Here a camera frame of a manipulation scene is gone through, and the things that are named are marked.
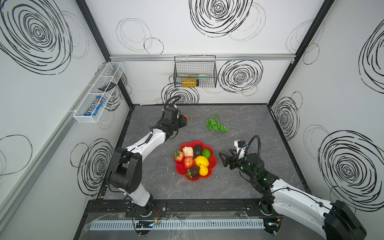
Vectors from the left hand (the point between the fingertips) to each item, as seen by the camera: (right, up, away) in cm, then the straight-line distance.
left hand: (187, 118), depth 89 cm
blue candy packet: (-44, +6, -18) cm, 48 cm away
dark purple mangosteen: (+4, -29, -8) cm, 31 cm away
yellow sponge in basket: (+1, +21, -2) cm, 21 cm away
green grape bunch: (+16, -5, +13) cm, 22 cm away
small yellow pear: (+9, -29, -7) cm, 31 cm away
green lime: (+11, -21, -1) cm, 24 cm away
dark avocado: (+6, -20, 0) cm, 20 cm away
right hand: (+20, -18, -9) cm, 29 cm away
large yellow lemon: (+8, -24, -3) cm, 26 cm away
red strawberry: (-5, -22, -5) cm, 23 cm away
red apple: (+1, -25, -6) cm, 26 cm away
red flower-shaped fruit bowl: (-3, -29, -6) cm, 30 cm away
